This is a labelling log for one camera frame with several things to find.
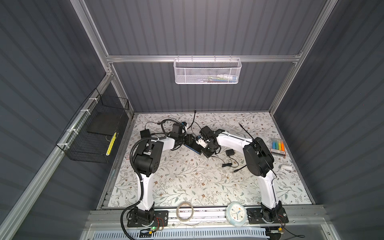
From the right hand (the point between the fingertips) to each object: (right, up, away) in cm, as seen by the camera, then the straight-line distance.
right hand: (207, 154), depth 98 cm
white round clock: (+12, -24, -25) cm, 37 cm away
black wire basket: (-59, +14, -25) cm, 66 cm away
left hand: (-10, +10, +6) cm, 16 cm away
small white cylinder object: (+47, -7, -9) cm, 49 cm away
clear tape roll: (-14, -26, -20) cm, 36 cm away
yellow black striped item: (-47, +10, -28) cm, 56 cm away
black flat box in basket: (-56, +20, -19) cm, 62 cm away
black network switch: (-44, +13, +9) cm, 47 cm away
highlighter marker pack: (+48, +4, +1) cm, 48 cm away
